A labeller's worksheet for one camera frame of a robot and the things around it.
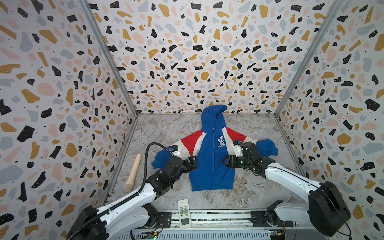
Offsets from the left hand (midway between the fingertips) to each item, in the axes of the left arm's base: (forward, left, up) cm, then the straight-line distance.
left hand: (191, 156), depth 79 cm
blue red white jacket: (+14, -11, -12) cm, 22 cm away
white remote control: (-27, +3, -15) cm, 31 cm away
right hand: (+1, -18, -4) cm, 18 cm away
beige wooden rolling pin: (-11, +33, -11) cm, 37 cm away
